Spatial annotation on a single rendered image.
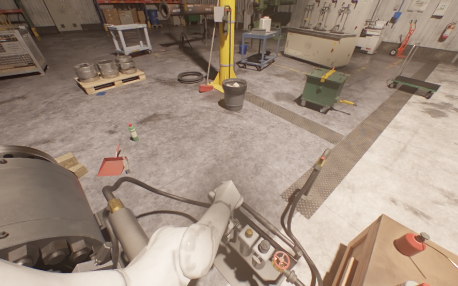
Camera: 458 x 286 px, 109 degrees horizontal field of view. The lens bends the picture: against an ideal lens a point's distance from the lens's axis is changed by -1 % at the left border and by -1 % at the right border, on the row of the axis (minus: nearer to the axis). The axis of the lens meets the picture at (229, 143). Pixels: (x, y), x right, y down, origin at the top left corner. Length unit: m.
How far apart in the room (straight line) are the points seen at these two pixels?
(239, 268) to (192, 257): 1.09
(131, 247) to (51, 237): 0.28
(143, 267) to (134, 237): 0.38
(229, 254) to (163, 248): 1.12
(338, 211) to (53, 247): 1.80
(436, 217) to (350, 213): 0.75
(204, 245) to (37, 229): 0.62
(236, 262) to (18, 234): 1.10
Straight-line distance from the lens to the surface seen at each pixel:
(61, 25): 15.77
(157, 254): 0.33
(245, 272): 1.41
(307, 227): 1.64
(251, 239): 0.99
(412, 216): 2.23
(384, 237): 1.27
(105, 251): 0.58
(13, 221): 0.89
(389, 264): 1.20
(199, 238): 0.34
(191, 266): 0.34
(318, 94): 3.12
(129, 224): 0.71
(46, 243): 0.85
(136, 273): 0.30
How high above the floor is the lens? 1.38
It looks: 39 degrees down
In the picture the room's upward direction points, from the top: 1 degrees clockwise
